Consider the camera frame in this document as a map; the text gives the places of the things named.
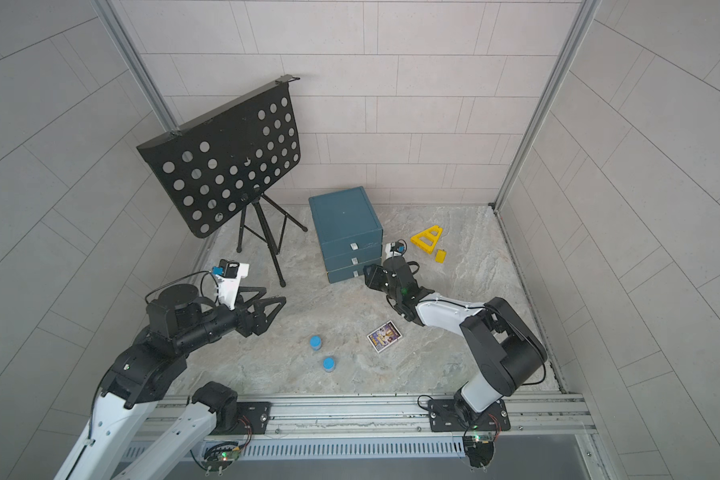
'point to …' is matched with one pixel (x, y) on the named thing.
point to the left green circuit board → (221, 457)
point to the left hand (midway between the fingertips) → (280, 295)
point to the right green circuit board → (479, 449)
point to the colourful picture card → (384, 336)
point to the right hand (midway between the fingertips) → (366, 269)
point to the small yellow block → (440, 256)
